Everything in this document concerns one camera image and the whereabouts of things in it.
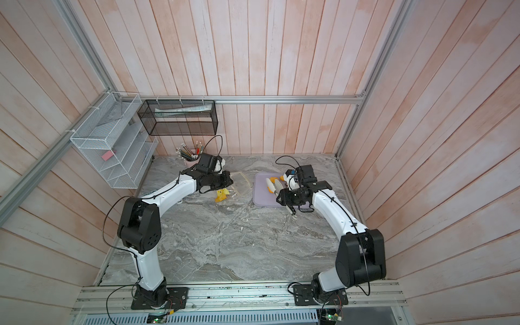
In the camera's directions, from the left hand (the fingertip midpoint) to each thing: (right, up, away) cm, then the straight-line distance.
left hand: (233, 183), depth 93 cm
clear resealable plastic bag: (+3, -2, +9) cm, 10 cm away
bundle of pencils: (-28, +16, +13) cm, 35 cm away
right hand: (+22, -6, -5) cm, 23 cm away
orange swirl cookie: (-6, -6, +4) cm, 9 cm away
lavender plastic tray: (+13, -8, +13) cm, 20 cm away
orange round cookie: (+19, +2, +2) cm, 19 cm away
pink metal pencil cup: (-25, +10, +13) cm, 30 cm away
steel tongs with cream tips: (+19, -2, -5) cm, 20 cm away
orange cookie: (+24, +2, +9) cm, 26 cm away
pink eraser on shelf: (-51, +12, -11) cm, 54 cm away
